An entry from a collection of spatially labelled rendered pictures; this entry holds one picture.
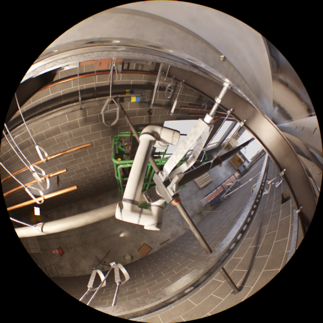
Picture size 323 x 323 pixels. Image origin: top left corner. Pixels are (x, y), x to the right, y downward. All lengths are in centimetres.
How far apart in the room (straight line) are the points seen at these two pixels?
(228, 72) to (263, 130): 87
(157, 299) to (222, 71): 42
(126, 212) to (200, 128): 46
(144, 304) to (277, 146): 111
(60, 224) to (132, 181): 63
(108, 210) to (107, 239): 386
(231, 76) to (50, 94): 212
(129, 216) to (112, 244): 406
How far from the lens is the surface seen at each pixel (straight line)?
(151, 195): 46
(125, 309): 34
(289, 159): 106
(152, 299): 32
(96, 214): 76
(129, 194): 54
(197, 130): 23
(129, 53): 50
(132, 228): 444
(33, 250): 622
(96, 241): 471
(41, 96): 218
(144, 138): 69
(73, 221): 82
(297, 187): 117
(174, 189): 40
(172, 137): 75
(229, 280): 113
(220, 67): 15
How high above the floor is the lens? 444
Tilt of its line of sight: 50 degrees down
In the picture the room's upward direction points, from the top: 22 degrees clockwise
